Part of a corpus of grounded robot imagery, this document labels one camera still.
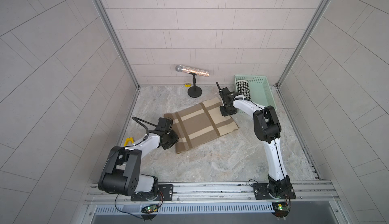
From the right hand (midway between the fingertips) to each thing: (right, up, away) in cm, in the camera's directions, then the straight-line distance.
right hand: (225, 112), depth 104 cm
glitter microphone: (-24, +28, -7) cm, 37 cm away
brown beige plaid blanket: (-17, -6, -9) cm, 21 cm away
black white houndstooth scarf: (+13, +17, +2) cm, 21 cm away
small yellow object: (-27, +20, +12) cm, 36 cm away
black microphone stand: (-22, +15, +8) cm, 27 cm away
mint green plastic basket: (+28, +15, +10) cm, 34 cm away
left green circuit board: (-39, -38, -38) cm, 67 cm away
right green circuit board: (+20, -40, -36) cm, 57 cm away
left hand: (-30, -14, -13) cm, 35 cm away
